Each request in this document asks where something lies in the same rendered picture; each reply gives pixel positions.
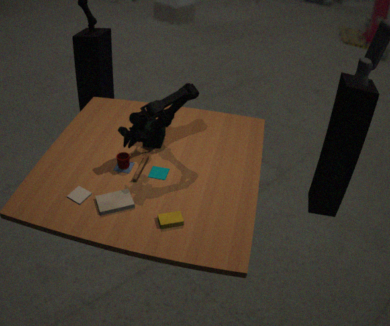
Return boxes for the yellow rectangular block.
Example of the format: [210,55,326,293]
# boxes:
[158,211,184,229]

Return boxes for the beige flat square block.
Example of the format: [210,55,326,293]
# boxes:
[95,189,135,215]

